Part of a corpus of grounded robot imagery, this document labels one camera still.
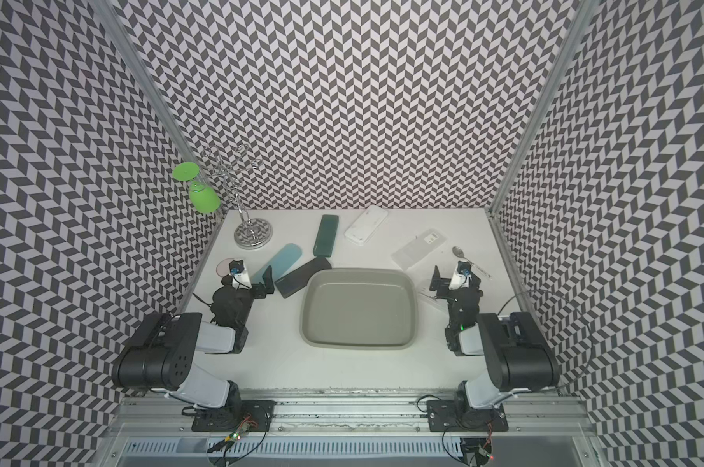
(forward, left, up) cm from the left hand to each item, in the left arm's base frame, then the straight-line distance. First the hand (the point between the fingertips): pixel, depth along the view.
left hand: (257, 268), depth 91 cm
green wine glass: (+18, +18, +14) cm, 29 cm away
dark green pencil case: (+21, -19, -9) cm, 29 cm away
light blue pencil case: (+8, -4, -8) cm, 12 cm away
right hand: (-1, -62, 0) cm, 62 cm away
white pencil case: (+24, -35, -7) cm, 43 cm away
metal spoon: (+12, -68, -8) cm, 70 cm away
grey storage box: (-11, -34, -7) cm, 36 cm away
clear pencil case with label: (+15, -55, -8) cm, 58 cm away
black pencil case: (-2, -11, -5) cm, 12 cm away
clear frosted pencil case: (-6, -55, -10) cm, 56 cm away
